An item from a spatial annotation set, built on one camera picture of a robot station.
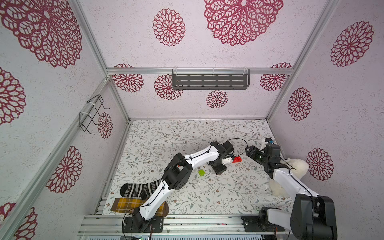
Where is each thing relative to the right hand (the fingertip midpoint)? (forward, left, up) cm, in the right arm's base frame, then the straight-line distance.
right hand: (249, 148), depth 88 cm
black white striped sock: (-24, +60, -9) cm, 66 cm away
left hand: (-9, +18, -11) cm, 23 cm away
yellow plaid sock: (-31, +68, -10) cm, 75 cm away
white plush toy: (-17, -18, +7) cm, 26 cm away
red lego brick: (-3, +6, -8) cm, 11 cm away
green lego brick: (-11, +28, -11) cm, 32 cm away
